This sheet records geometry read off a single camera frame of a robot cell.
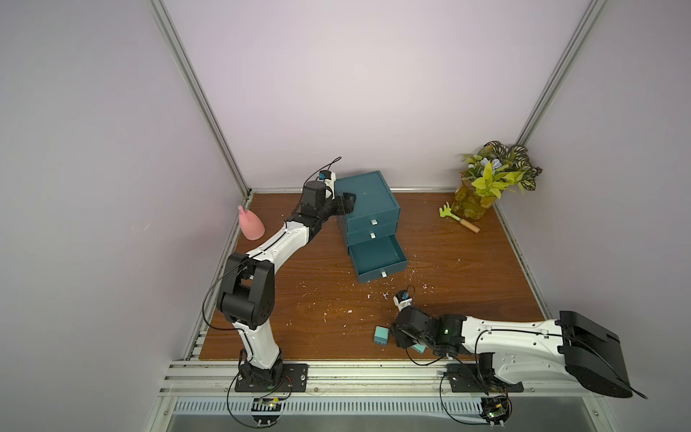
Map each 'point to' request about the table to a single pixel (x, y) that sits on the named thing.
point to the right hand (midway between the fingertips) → (393, 326)
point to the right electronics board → (496, 409)
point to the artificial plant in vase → (485, 175)
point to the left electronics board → (265, 410)
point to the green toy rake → (448, 211)
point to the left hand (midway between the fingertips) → (351, 195)
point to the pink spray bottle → (250, 225)
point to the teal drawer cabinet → (371, 230)
